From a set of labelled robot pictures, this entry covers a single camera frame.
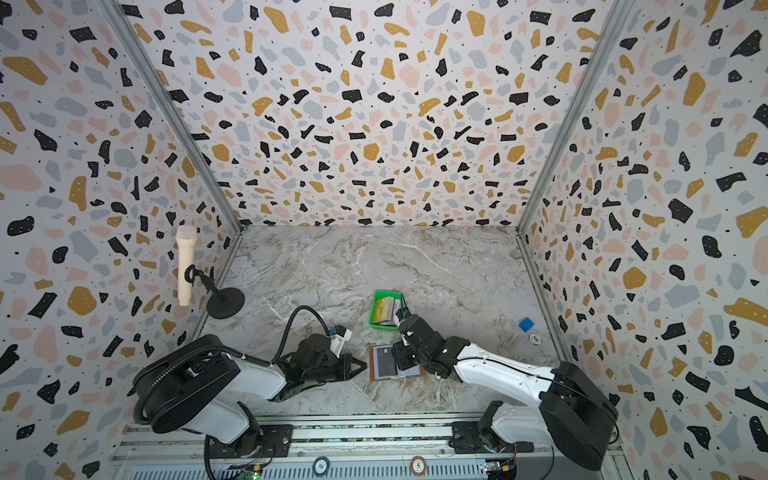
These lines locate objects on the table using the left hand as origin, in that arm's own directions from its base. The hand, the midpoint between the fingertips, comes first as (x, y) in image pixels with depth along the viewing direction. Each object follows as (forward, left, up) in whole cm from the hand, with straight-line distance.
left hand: (375, 367), depth 84 cm
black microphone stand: (+22, +51, 0) cm, 55 cm away
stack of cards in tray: (+18, -3, +1) cm, 18 cm away
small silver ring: (+9, -49, -3) cm, 50 cm away
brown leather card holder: (0, -12, -2) cm, 12 cm away
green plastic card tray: (+24, 0, 0) cm, 24 cm away
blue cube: (+14, -47, -2) cm, 49 cm away
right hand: (+4, -8, +4) cm, 9 cm away
